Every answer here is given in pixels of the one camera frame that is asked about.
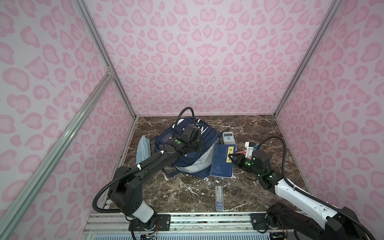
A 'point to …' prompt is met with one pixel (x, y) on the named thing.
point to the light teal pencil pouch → (143, 150)
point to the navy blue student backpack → (197, 165)
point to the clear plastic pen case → (219, 198)
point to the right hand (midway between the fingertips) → (228, 154)
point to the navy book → (222, 165)
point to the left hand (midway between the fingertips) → (203, 141)
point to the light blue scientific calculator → (228, 138)
